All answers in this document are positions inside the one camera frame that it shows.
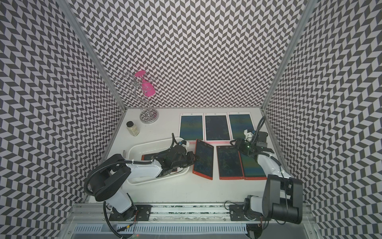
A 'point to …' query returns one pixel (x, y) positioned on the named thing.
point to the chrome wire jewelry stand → (129, 82)
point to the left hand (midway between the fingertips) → (200, 159)
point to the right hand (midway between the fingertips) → (233, 146)
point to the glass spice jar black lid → (132, 129)
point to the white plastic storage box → (154, 148)
